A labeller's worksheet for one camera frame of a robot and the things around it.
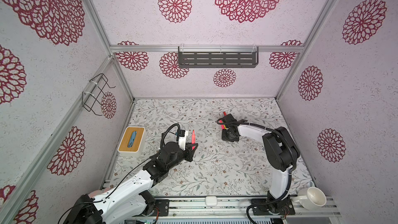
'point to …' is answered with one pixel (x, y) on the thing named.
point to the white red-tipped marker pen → (225, 113)
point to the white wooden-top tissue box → (133, 141)
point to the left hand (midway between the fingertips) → (196, 146)
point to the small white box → (211, 200)
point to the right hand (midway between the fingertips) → (225, 136)
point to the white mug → (311, 198)
